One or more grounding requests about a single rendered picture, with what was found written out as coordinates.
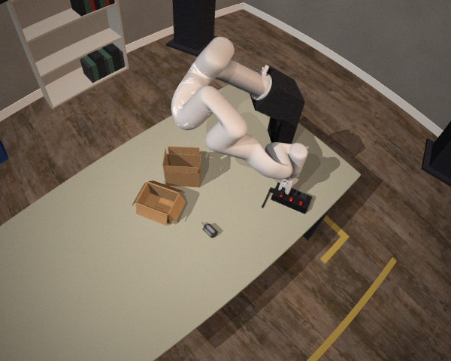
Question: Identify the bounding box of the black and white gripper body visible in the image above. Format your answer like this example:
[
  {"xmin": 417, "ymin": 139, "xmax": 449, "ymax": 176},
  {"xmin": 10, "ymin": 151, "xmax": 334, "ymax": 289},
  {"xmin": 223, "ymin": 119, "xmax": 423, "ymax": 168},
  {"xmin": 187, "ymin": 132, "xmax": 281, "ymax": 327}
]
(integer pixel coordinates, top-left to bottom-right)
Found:
[{"xmin": 278, "ymin": 177, "xmax": 296, "ymax": 195}]

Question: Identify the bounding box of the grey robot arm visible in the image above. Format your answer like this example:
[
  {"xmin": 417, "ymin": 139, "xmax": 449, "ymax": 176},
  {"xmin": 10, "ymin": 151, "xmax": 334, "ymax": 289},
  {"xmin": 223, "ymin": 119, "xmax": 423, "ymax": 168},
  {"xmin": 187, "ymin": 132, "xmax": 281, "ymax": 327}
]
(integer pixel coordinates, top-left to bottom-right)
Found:
[{"xmin": 171, "ymin": 37, "xmax": 307, "ymax": 180}]

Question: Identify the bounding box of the black power strip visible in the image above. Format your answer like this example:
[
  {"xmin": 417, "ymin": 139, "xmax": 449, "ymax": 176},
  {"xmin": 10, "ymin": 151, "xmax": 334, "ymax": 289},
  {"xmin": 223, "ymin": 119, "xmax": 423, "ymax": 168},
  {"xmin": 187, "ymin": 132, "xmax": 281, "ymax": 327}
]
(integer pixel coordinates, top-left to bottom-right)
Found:
[{"xmin": 262, "ymin": 183, "xmax": 312, "ymax": 214}]

